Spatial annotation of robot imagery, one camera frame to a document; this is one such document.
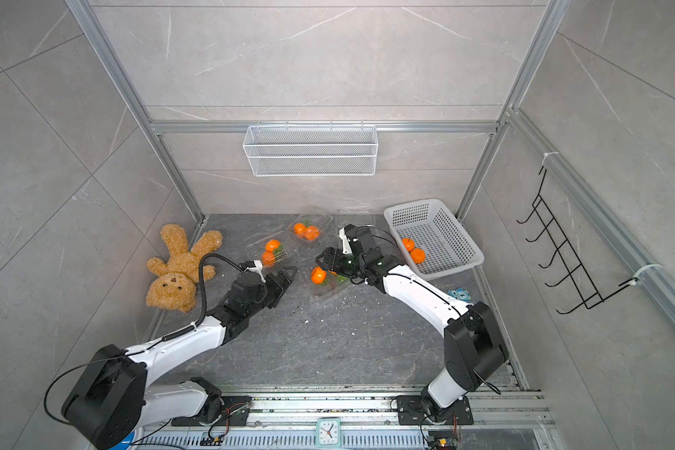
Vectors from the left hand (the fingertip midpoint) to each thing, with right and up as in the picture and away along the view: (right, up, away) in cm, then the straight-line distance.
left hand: (297, 272), depth 84 cm
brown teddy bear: (-40, -4, +5) cm, 41 cm away
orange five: (-12, +8, +19) cm, 24 cm away
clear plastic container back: (+6, +17, +27) cm, 32 cm away
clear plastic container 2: (-11, +5, +18) cm, 22 cm away
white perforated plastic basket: (+50, +10, +28) cm, 58 cm away
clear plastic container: (+10, -6, +15) cm, 19 cm away
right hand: (+9, +3, -1) cm, 10 cm away
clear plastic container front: (+14, +19, +35) cm, 42 cm away
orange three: (+2, +13, +22) cm, 26 cm away
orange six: (-14, +3, +17) cm, 22 cm away
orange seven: (+5, -2, +12) cm, 13 cm away
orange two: (+42, +4, +20) cm, 47 cm away
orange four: (-4, +14, +26) cm, 29 cm away
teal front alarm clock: (+10, -39, -15) cm, 43 cm away
